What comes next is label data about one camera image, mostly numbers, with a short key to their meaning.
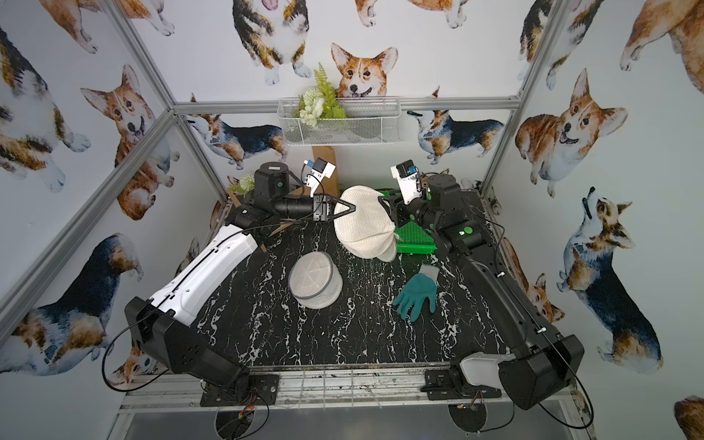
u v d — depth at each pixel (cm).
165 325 40
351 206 65
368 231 68
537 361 38
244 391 67
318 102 78
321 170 62
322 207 59
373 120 93
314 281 84
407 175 58
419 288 93
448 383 74
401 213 61
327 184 60
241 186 95
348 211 65
